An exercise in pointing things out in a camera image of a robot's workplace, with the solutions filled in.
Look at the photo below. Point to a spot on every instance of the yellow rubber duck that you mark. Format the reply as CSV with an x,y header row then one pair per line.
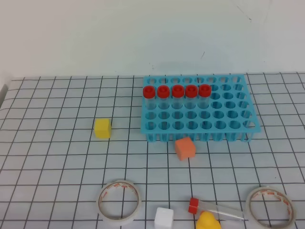
x,y
207,220

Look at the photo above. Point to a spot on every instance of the left white tape roll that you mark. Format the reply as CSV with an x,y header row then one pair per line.
x,y
106,190

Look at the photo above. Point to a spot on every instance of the blue test tube rack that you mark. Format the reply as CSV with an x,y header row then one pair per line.
x,y
227,114

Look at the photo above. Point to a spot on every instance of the orange foam cube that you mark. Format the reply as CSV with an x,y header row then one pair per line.
x,y
185,148

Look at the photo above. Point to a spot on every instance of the white foam cube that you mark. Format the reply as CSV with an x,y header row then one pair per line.
x,y
163,218

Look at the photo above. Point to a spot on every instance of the white grid pattern cloth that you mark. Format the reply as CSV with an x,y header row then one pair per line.
x,y
52,166

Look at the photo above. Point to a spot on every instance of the yellow foam cube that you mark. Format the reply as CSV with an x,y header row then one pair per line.
x,y
102,128

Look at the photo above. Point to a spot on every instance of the red capped tube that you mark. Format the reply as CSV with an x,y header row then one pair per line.
x,y
191,92
163,93
177,95
204,95
149,97
197,206

